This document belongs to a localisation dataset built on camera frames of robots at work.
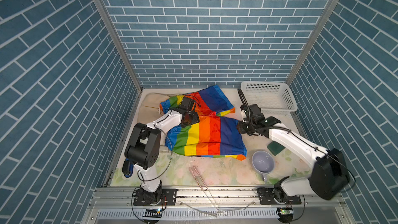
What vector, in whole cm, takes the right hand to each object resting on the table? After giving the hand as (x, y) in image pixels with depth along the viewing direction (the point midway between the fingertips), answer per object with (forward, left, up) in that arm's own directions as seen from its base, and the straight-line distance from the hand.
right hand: (237, 124), depth 87 cm
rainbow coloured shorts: (-3, +12, -10) cm, 16 cm away
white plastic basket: (+34, -29, -12) cm, 46 cm away
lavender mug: (-16, -15, -12) cm, 25 cm away
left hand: (+4, +25, -6) cm, 26 cm away
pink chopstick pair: (-30, +16, -15) cm, 37 cm away
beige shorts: (+12, +57, -6) cm, 58 cm away
